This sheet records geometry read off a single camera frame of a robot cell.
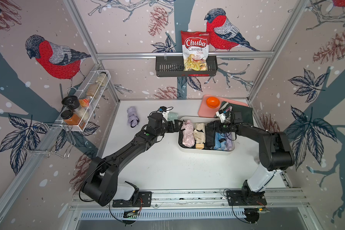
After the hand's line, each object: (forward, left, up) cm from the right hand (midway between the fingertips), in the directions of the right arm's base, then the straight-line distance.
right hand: (208, 126), depth 94 cm
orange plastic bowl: (+27, -7, -4) cm, 28 cm away
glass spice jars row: (+3, +67, +28) cm, 73 cm away
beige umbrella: (-7, +6, 0) cm, 9 cm away
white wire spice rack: (-14, +64, +28) cm, 71 cm away
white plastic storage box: (-11, -14, -4) cm, 18 cm away
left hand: (-5, +19, +13) cm, 24 cm away
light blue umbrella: (-9, -7, -3) cm, 12 cm away
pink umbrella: (-8, +14, +2) cm, 16 cm away
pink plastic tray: (+21, -1, -10) cm, 23 cm away
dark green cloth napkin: (+20, -34, -7) cm, 40 cm away
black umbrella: (-9, 0, 0) cm, 9 cm away
